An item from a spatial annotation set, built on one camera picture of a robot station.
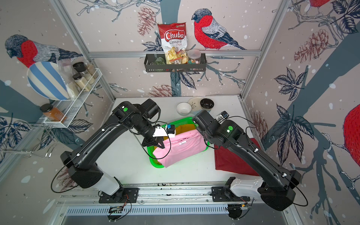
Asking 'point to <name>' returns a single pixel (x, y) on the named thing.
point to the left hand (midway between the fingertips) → (164, 141)
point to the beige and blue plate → (196, 107)
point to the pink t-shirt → (189, 143)
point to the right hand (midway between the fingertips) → (200, 125)
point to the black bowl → (206, 104)
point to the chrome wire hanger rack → (44, 146)
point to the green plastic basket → (153, 162)
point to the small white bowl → (183, 108)
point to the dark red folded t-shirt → (226, 160)
